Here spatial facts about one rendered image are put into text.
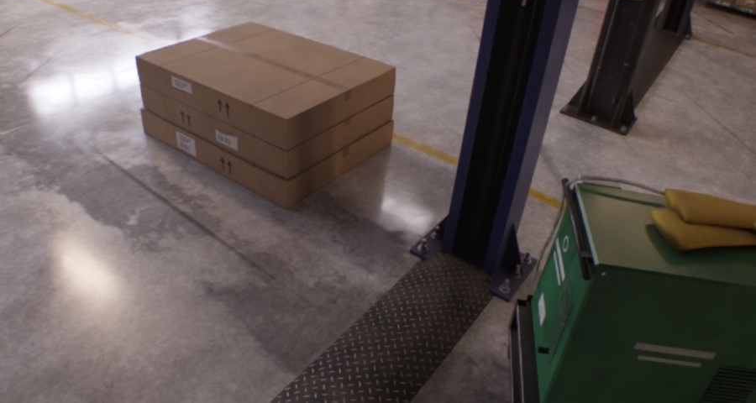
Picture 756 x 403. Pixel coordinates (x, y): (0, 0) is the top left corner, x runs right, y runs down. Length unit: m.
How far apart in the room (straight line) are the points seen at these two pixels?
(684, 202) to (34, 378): 1.95
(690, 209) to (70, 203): 2.42
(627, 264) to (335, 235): 1.39
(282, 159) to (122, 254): 0.77
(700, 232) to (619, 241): 0.20
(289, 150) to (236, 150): 0.34
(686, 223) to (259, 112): 1.68
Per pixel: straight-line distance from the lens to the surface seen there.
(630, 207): 1.47
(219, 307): 2.06
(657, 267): 1.30
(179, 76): 2.75
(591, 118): 3.81
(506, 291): 2.19
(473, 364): 1.93
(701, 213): 1.45
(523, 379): 1.61
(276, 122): 2.31
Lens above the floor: 1.47
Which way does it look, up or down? 34 degrees down
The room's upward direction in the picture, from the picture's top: 5 degrees clockwise
